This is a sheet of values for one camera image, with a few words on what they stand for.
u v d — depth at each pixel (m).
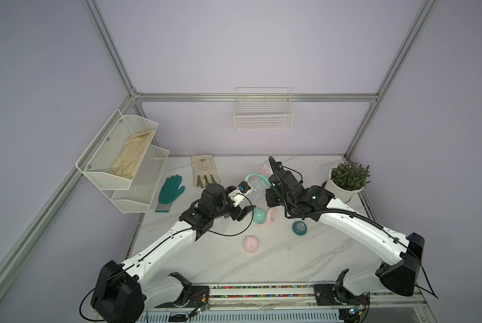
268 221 0.91
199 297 0.73
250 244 0.82
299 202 0.52
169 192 1.04
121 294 0.38
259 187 0.69
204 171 1.13
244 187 0.64
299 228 0.89
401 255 0.40
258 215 0.91
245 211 0.68
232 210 0.69
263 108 0.95
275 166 0.62
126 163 0.77
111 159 0.78
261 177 0.70
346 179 0.88
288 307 0.72
